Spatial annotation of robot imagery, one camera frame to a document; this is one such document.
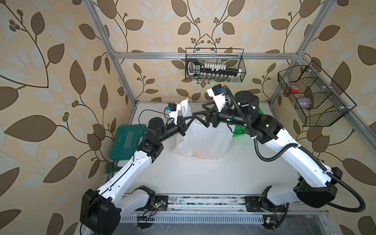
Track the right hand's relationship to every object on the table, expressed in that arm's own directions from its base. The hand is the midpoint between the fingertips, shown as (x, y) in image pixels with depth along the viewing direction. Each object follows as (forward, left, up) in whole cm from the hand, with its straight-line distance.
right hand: (197, 109), depth 59 cm
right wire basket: (+11, -62, -9) cm, 64 cm away
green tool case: (+9, +45, -37) cm, 60 cm away
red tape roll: (+22, -56, -10) cm, 61 cm away
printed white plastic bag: (-1, -2, -24) cm, 24 cm away
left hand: (+3, +3, -8) cm, 9 cm away
